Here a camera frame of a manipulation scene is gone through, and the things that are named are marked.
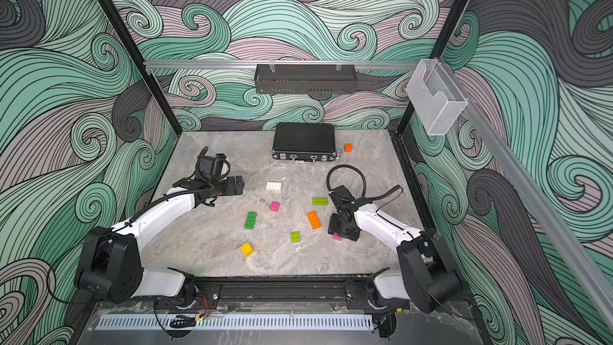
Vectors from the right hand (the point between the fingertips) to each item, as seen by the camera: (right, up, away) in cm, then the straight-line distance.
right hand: (335, 233), depth 86 cm
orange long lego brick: (-8, +4, +3) cm, 9 cm away
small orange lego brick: (+10, +32, +26) cm, 42 cm away
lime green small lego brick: (-15, -1, -1) cm, 15 cm away
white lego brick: (-23, +15, +12) cm, 31 cm away
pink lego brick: (-23, +8, +7) cm, 26 cm away
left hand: (-39, +19, +2) cm, 43 cm away
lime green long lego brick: (-5, +10, +9) cm, 14 cm away
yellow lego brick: (-31, -3, -6) cm, 32 cm away
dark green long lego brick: (-32, +4, +3) cm, 32 cm away
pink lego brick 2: (0, -1, -2) cm, 2 cm away
